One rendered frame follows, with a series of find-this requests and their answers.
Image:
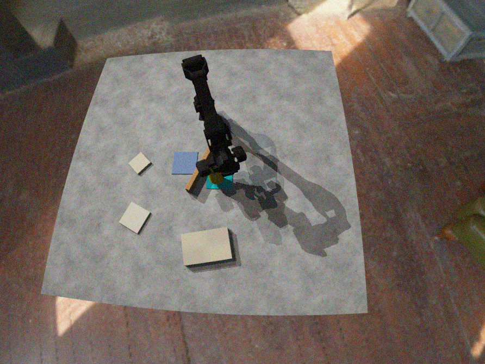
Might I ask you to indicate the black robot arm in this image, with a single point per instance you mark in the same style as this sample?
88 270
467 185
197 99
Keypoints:
196 70

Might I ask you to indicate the yellow cup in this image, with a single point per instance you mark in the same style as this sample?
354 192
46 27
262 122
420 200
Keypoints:
215 178

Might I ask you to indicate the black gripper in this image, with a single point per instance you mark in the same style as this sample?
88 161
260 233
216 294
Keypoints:
203 166

